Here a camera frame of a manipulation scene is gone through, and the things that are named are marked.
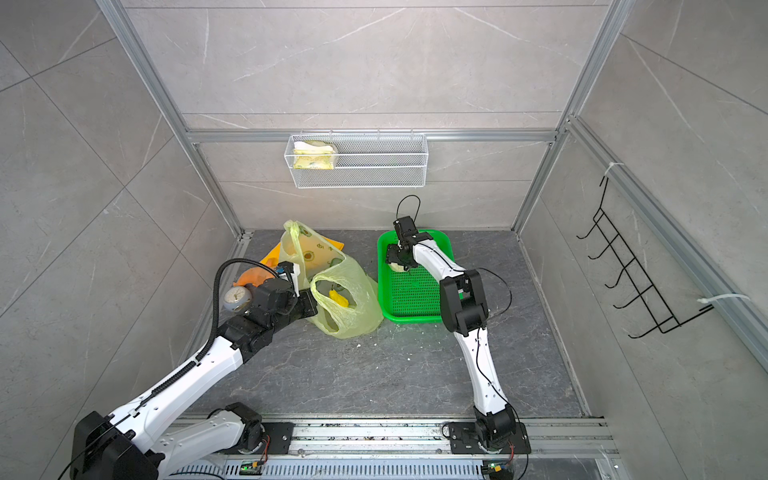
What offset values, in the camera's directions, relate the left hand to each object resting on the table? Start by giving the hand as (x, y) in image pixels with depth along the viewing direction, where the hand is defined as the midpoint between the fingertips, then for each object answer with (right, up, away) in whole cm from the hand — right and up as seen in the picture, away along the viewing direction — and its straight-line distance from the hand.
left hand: (322, 289), depth 79 cm
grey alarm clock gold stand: (-33, -6, +18) cm, 38 cm away
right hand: (+21, +9, +27) cm, 36 cm away
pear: (+21, +5, +22) cm, 31 cm away
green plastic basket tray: (+26, -5, +22) cm, 34 cm away
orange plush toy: (-28, +2, +20) cm, 34 cm away
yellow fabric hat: (-4, +10, +11) cm, 16 cm away
